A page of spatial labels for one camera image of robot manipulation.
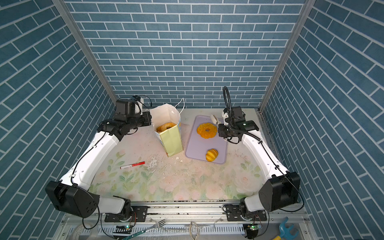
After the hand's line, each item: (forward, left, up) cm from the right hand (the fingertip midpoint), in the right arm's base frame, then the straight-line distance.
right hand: (219, 128), depth 82 cm
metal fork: (-45, +27, -20) cm, 56 cm away
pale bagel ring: (+7, +36, -10) cm, 38 cm away
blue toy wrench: (-42, -32, -21) cm, 57 cm away
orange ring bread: (+12, +7, -19) cm, 24 cm away
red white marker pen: (-17, +50, -19) cm, 57 cm away
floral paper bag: (-7, +27, -3) cm, 28 cm away
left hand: (-1, +36, +8) cm, 37 cm away
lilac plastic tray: (+1, +12, -22) cm, 25 cm away
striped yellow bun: (-7, +3, -18) cm, 20 cm away
